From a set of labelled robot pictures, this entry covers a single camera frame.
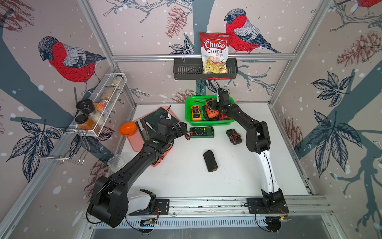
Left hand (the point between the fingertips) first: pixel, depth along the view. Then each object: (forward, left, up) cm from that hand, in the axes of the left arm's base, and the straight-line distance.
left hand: (183, 123), depth 83 cm
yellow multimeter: (+22, -7, -17) cm, 29 cm away
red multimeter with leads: (+17, -26, -15) cm, 34 cm away
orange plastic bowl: (+8, +41, -17) cm, 45 cm away
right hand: (+27, -20, -10) cm, 35 cm away
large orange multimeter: (+19, -18, -12) cm, 28 cm away
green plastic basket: (+37, -11, -19) cm, 43 cm away
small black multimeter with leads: (0, -33, -16) cm, 36 cm away
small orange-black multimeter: (-16, +16, -17) cm, 29 cm away
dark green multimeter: (+6, -10, -18) cm, 22 cm away
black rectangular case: (-15, -16, -18) cm, 28 cm away
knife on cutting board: (+10, +31, -20) cm, 38 cm away
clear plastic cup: (-18, +37, -11) cm, 43 cm away
